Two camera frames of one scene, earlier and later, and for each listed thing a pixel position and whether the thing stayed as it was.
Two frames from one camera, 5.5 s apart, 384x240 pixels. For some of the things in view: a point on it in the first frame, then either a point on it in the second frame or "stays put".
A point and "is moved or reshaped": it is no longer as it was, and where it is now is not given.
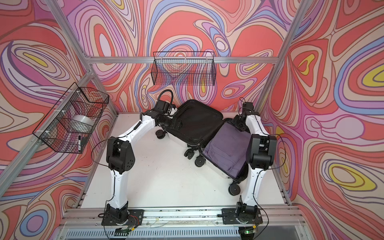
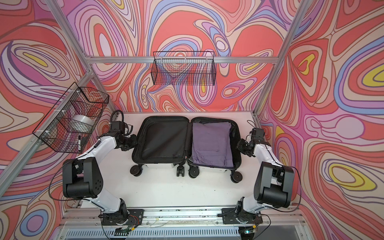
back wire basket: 183,68 stays put
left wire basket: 70,123 stays put
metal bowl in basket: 81,123 stays put
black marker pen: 79,146 stays put
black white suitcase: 221,145 is moved or reshaped
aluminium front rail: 274,217 stays put
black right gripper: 234,120 → 239,146
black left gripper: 173,118 → 134,142
